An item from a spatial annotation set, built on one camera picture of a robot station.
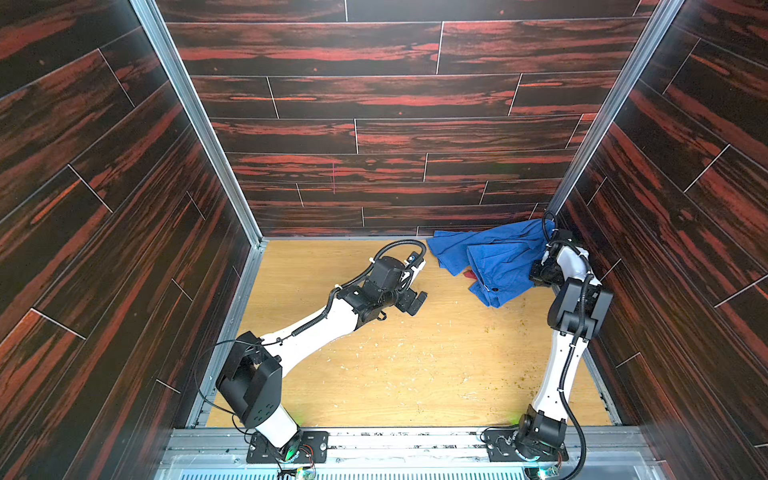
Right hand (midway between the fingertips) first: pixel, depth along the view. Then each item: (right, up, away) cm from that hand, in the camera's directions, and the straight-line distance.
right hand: (547, 281), depth 105 cm
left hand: (-50, +1, -23) cm, 55 cm away
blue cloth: (-17, +8, -3) cm, 19 cm away
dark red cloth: (-28, +3, -2) cm, 28 cm away
